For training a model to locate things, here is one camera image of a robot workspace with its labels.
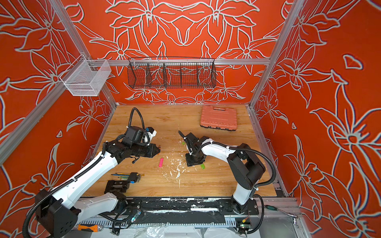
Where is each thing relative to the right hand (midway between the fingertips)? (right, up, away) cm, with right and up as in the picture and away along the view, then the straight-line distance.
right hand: (188, 162), depth 86 cm
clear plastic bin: (-66, +52, +6) cm, 84 cm away
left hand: (-16, +10, -9) cm, 21 cm away
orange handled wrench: (-44, -25, -18) cm, 54 cm away
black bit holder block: (-36, -10, -9) cm, 39 cm away
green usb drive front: (+9, -2, 0) cm, 9 cm away
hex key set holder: (-32, -7, -5) cm, 33 cm away
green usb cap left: (-4, +10, +11) cm, 15 cm away
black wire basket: (-12, +58, +12) cm, 60 cm away
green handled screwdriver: (+43, -18, -15) cm, 49 cm away
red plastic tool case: (+23, +27, +19) cm, 39 cm away
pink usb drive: (-17, -1, +2) cm, 17 cm away
